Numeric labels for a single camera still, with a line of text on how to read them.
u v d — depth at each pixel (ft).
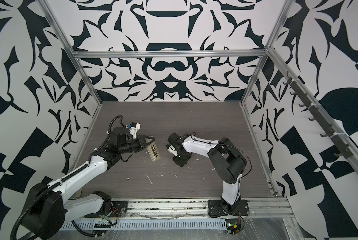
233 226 2.34
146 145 2.39
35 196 1.33
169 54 2.99
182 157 2.55
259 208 2.49
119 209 2.40
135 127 2.49
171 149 2.67
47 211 1.30
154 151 2.53
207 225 2.33
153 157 2.44
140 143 2.30
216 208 2.44
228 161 1.59
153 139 2.55
